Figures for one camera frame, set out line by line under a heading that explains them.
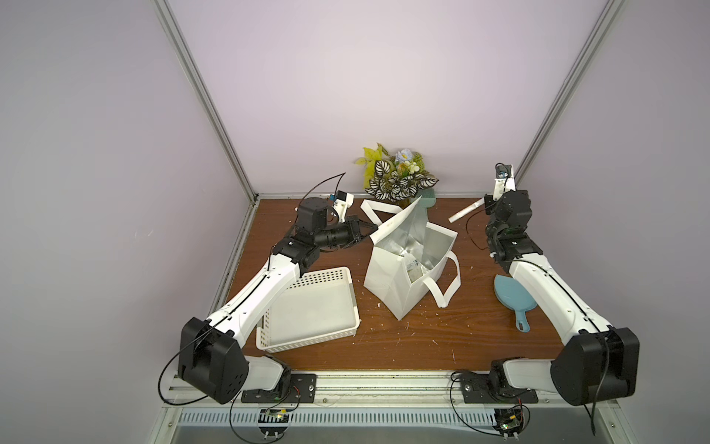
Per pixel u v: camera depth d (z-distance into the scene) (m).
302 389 0.73
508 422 0.70
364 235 0.69
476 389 0.73
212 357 0.40
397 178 0.92
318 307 0.90
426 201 1.20
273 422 0.72
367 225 0.74
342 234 0.66
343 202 0.70
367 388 0.74
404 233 0.95
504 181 0.64
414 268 0.94
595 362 0.41
